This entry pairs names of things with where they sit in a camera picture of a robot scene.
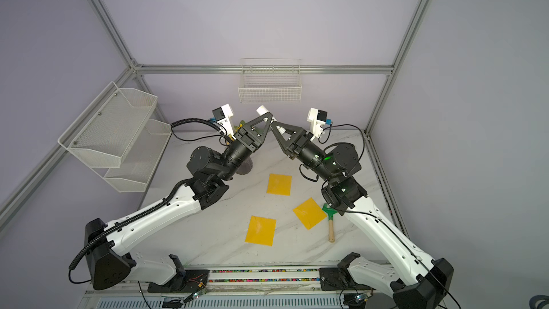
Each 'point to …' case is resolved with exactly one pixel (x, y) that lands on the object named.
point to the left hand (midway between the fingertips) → (271, 118)
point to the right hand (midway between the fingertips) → (271, 130)
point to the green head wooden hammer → (330, 212)
